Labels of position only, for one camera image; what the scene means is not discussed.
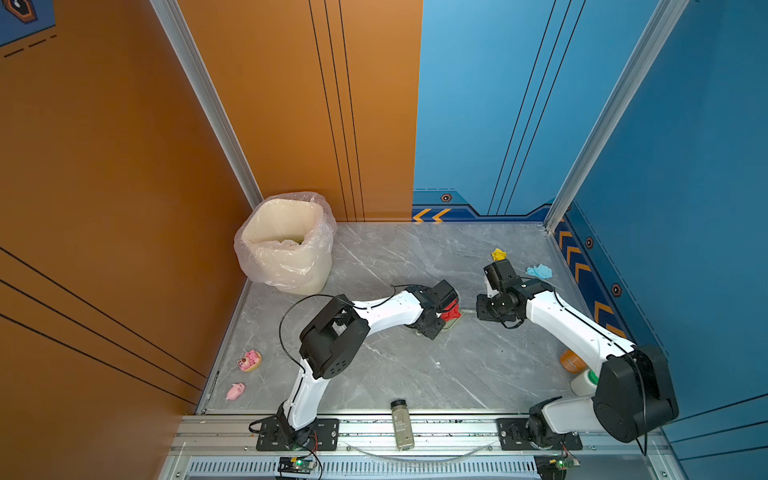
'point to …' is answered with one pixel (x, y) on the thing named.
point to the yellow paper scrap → (499, 255)
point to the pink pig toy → (235, 391)
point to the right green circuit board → (554, 466)
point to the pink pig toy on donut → (250, 361)
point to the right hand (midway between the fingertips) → (479, 312)
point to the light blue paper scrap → (541, 271)
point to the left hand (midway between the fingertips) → (431, 324)
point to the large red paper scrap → (452, 311)
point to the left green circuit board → (296, 465)
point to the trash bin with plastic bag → (285, 242)
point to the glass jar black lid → (403, 430)
